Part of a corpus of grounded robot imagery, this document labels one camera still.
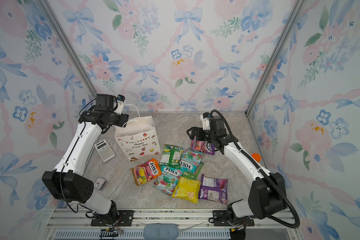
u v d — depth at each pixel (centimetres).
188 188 81
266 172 44
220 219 72
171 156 92
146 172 86
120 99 70
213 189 80
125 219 74
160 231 68
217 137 63
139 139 78
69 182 41
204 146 98
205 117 74
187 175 86
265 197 42
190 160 90
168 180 84
